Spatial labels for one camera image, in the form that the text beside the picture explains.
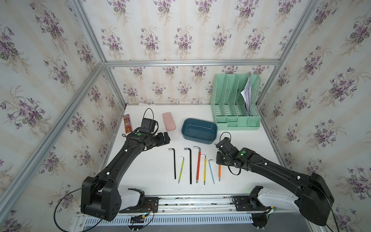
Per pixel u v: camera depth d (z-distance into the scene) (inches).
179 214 27.8
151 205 28.6
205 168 33.9
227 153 24.5
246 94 35.8
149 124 25.4
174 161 34.8
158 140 28.8
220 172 31.0
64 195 25.5
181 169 33.8
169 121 42.8
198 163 34.7
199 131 41.7
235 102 48.2
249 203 25.8
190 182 31.5
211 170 33.5
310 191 15.7
